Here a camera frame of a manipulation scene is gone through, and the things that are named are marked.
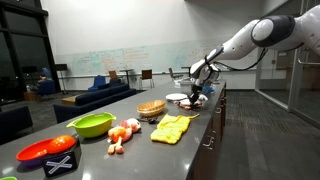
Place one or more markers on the orange plastic bowl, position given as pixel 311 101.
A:
pixel 46 148

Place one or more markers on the seated person in blue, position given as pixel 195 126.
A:
pixel 45 85

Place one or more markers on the green plastic bowl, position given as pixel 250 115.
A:
pixel 91 125

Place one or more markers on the white plate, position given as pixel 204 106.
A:
pixel 176 97

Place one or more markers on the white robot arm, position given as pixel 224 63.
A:
pixel 246 41

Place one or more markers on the plush chicken toy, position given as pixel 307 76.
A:
pixel 121 133

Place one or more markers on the blue wrist camera box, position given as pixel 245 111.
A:
pixel 208 90

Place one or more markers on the packet of noodles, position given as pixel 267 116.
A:
pixel 186 104

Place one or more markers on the small black object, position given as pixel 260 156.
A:
pixel 150 120

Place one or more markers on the dark blue sofa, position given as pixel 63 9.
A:
pixel 96 98
pixel 15 123

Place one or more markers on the black box with white cross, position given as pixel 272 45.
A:
pixel 61 163

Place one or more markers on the green plastic cup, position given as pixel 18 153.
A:
pixel 7 178

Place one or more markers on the white crumpled wrapper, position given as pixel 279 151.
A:
pixel 203 97

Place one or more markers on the brown chair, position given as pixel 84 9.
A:
pixel 146 75
pixel 173 74

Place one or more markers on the wicker basket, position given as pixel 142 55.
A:
pixel 151 107

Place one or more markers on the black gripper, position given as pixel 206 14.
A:
pixel 197 89

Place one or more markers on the high round table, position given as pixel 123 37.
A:
pixel 126 70

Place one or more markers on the blue armchair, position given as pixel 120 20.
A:
pixel 97 83

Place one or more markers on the yellow knitted cloth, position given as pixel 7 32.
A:
pixel 171 128

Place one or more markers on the black stand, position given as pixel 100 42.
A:
pixel 61 67

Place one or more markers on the small wooden chair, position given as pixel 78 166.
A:
pixel 113 74

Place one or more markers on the dark table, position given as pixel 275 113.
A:
pixel 185 67

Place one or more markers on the metal bin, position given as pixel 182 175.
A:
pixel 186 87

